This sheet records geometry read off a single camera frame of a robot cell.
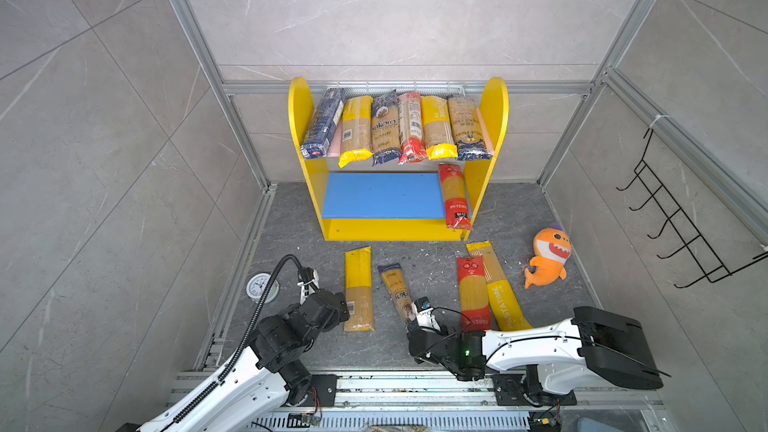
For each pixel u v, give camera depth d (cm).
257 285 88
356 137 71
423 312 71
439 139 69
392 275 90
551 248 92
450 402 73
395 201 95
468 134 71
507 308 84
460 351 59
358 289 90
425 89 90
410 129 70
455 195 94
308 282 65
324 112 75
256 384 48
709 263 60
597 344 48
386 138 69
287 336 52
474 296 88
